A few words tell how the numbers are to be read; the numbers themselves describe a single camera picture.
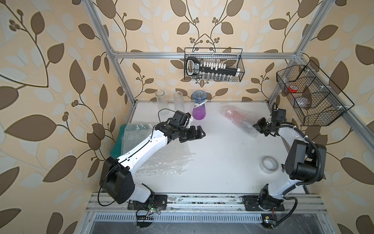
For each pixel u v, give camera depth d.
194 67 0.85
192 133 0.69
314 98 0.74
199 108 1.07
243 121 0.97
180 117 0.61
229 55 0.91
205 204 0.75
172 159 0.88
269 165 0.87
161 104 1.09
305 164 0.47
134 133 0.91
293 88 0.81
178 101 1.03
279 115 0.74
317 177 0.42
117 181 0.41
